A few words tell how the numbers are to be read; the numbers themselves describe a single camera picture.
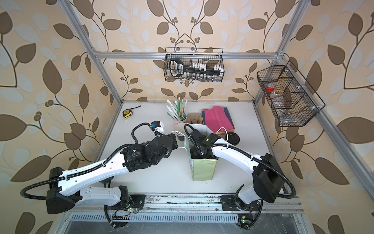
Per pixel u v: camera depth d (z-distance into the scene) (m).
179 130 0.68
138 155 0.48
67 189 0.40
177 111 0.96
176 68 0.85
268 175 0.42
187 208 0.74
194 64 0.82
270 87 0.88
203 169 0.67
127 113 1.10
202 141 0.60
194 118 1.05
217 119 1.02
